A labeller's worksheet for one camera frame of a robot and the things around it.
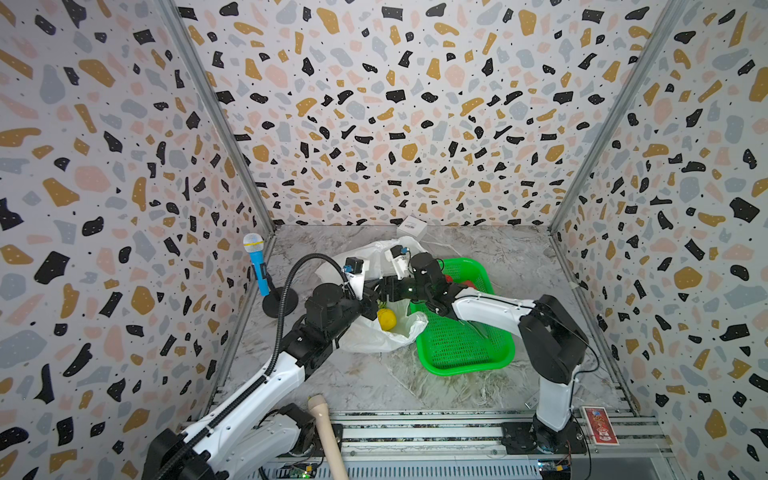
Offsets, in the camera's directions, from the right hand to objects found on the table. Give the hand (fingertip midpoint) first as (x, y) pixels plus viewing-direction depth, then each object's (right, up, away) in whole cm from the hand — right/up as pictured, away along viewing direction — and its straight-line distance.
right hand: (367, 281), depth 82 cm
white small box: (+13, +18, +35) cm, 42 cm away
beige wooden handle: (-11, -32, -6) cm, 35 cm away
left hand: (+5, +2, -9) cm, 11 cm away
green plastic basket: (+24, -20, +8) cm, 33 cm away
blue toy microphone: (-30, +10, -2) cm, 32 cm away
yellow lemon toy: (+5, -12, +8) cm, 16 cm away
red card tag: (+60, -36, -6) cm, 70 cm away
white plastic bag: (+1, -13, -5) cm, 14 cm away
